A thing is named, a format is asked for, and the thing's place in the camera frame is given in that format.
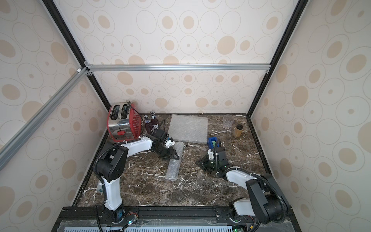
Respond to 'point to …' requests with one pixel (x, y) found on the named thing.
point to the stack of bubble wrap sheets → (188, 128)
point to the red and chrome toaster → (124, 122)
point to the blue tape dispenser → (210, 144)
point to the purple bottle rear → (154, 122)
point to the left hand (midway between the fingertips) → (179, 158)
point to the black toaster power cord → (129, 102)
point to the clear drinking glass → (227, 121)
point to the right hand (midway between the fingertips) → (200, 161)
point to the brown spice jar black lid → (237, 131)
